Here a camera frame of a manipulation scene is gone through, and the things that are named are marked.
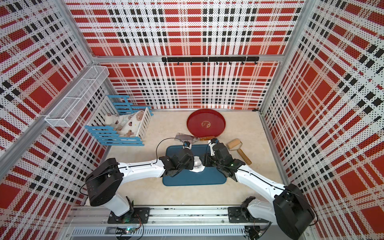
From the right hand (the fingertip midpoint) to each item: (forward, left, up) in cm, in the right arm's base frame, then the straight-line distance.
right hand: (204, 157), depth 83 cm
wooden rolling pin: (+14, -22, -9) cm, 28 cm away
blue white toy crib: (+47, +67, -2) cm, 82 cm away
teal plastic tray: (-8, -3, -9) cm, 12 cm away
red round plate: (+34, -1, -11) cm, 36 cm away
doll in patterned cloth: (+29, +56, -5) cm, 63 cm away
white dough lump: (-4, +4, -8) cm, 10 cm away
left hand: (+1, +6, -5) cm, 8 cm away
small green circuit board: (-33, +36, -9) cm, 49 cm away
